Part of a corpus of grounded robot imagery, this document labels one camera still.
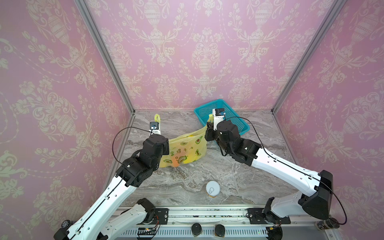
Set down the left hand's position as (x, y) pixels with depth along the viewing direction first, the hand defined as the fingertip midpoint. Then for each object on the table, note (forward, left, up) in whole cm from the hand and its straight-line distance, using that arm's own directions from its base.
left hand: (163, 138), depth 69 cm
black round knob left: (-33, -16, -20) cm, 42 cm away
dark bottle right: (-30, -74, -19) cm, 81 cm away
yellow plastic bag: (+1, -10, -12) cm, 16 cm away
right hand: (+7, -21, +3) cm, 22 cm away
